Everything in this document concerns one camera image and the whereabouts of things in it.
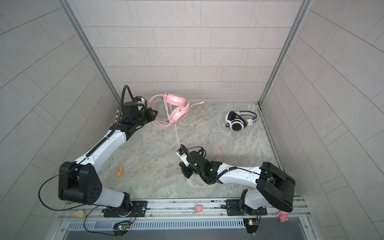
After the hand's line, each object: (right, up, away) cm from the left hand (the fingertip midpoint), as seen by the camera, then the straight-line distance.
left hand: (160, 108), depth 82 cm
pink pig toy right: (+60, -50, -16) cm, 79 cm away
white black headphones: (+47, -8, +13) cm, 49 cm away
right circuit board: (+46, -55, -14) cm, 73 cm away
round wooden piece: (-33, -49, -14) cm, 61 cm away
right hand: (+11, -31, -4) cm, 34 cm away
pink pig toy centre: (+21, -48, -13) cm, 54 cm away
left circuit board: (-11, -52, -18) cm, 56 cm away
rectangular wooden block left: (-22, -35, -1) cm, 41 cm away
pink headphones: (+9, -1, -13) cm, 16 cm away
